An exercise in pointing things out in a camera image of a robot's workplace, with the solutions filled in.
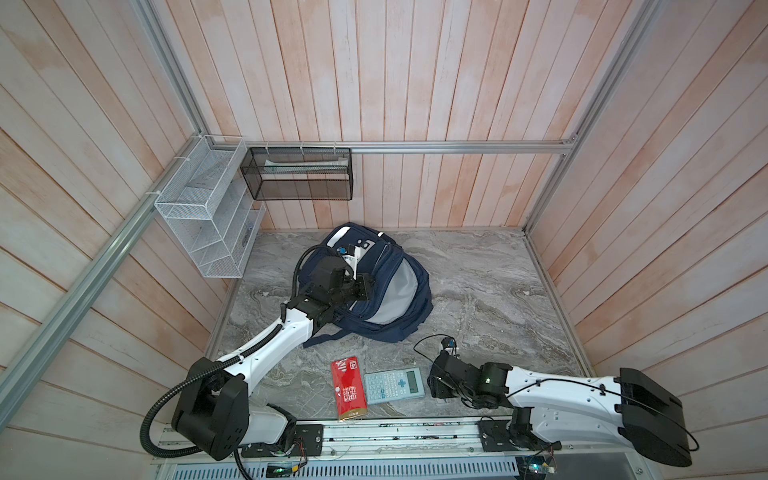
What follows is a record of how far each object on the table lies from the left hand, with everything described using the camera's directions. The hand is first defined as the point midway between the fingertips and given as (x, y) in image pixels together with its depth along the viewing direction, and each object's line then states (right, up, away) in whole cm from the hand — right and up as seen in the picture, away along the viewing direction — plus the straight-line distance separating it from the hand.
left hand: (375, 283), depth 81 cm
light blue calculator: (+5, -28, -1) cm, 28 cm away
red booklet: (-7, -30, -2) cm, 31 cm away
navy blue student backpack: (+9, -5, +15) cm, 18 cm away
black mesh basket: (-27, +37, +22) cm, 51 cm away
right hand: (+17, -28, +2) cm, 33 cm away
